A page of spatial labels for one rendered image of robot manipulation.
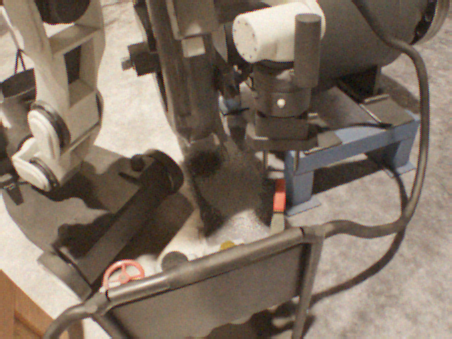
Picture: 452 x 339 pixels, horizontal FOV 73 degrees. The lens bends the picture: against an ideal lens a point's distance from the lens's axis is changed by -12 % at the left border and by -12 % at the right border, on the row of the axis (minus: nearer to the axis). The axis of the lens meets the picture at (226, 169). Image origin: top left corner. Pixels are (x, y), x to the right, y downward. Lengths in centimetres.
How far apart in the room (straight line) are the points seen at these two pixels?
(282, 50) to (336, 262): 84
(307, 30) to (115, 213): 86
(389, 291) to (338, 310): 18
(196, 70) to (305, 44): 44
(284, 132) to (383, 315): 73
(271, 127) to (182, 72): 36
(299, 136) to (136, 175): 74
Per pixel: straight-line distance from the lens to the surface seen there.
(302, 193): 126
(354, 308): 111
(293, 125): 55
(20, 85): 201
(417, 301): 118
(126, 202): 115
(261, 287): 65
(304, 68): 46
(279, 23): 46
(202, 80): 86
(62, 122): 89
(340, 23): 110
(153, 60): 103
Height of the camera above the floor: 98
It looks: 43 degrees down
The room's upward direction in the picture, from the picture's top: 7 degrees counter-clockwise
